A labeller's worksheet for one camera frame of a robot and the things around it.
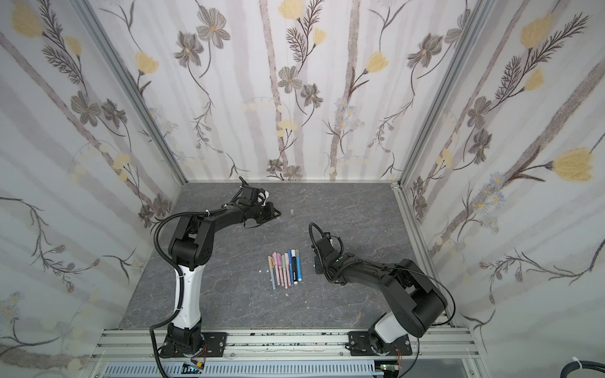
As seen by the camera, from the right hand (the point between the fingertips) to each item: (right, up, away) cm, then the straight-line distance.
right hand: (323, 257), depth 92 cm
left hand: (-17, +19, +11) cm, 28 cm away
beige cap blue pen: (-20, -3, -1) cm, 21 cm away
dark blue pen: (-13, -3, -1) cm, 13 cm away
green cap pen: (-16, -5, -2) cm, 16 cm away
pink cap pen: (-20, 0, +1) cm, 20 cm away
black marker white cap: (-11, -4, -1) cm, 12 cm away
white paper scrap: (-25, -5, -1) cm, 25 cm away
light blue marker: (-10, -3, -1) cm, 10 cm away
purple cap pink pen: (-18, -2, +1) cm, 18 cm away
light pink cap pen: (-14, -4, -1) cm, 15 cm away
